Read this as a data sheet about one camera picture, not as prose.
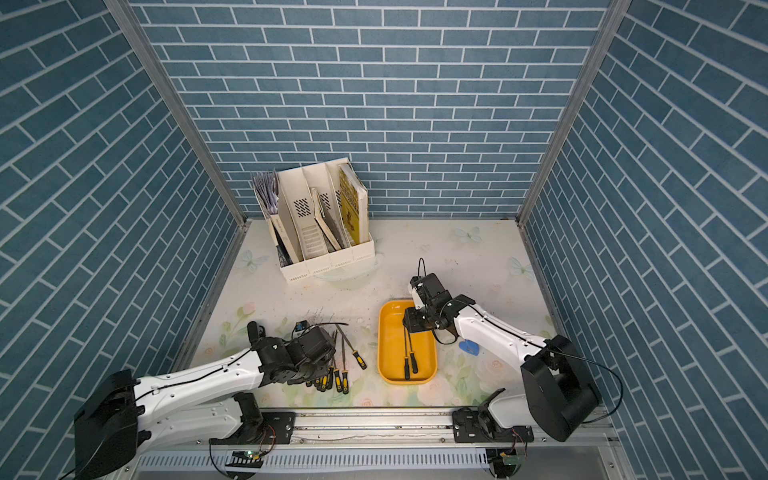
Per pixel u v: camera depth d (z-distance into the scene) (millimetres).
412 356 845
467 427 736
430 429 753
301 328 755
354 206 971
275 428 733
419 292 697
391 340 889
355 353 864
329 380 804
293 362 589
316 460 769
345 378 812
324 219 943
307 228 1158
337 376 820
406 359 848
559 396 423
